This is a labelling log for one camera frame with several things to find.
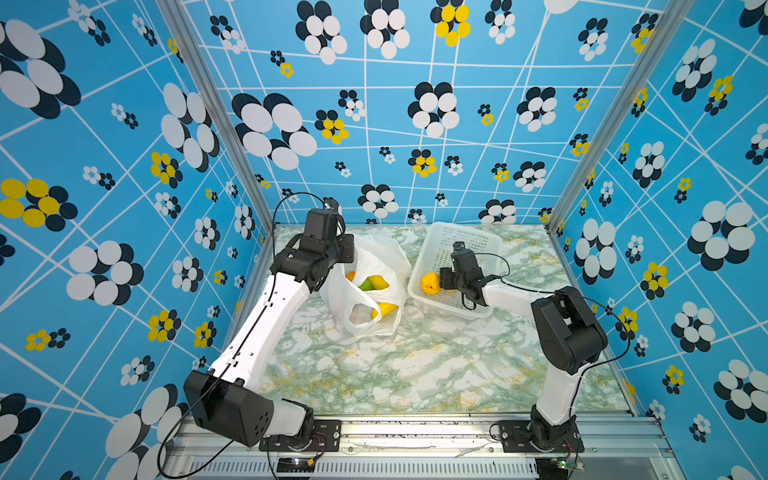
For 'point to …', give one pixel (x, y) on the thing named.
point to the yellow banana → (384, 309)
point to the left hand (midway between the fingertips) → (346, 239)
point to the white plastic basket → (435, 248)
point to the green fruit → (366, 285)
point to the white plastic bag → (367, 293)
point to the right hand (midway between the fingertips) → (451, 272)
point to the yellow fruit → (430, 283)
